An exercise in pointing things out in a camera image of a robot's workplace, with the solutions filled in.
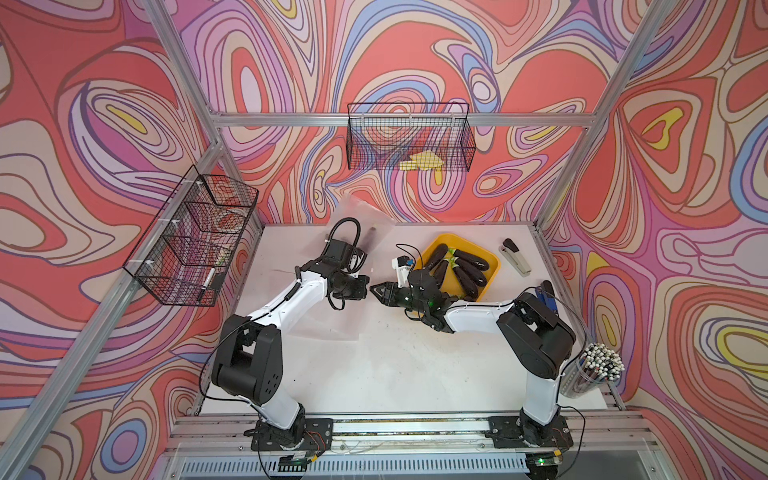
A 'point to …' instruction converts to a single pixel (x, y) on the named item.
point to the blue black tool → (546, 293)
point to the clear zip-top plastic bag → (374, 223)
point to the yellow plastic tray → (427, 243)
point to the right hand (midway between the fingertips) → (373, 296)
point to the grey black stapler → (510, 251)
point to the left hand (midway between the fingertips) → (370, 291)
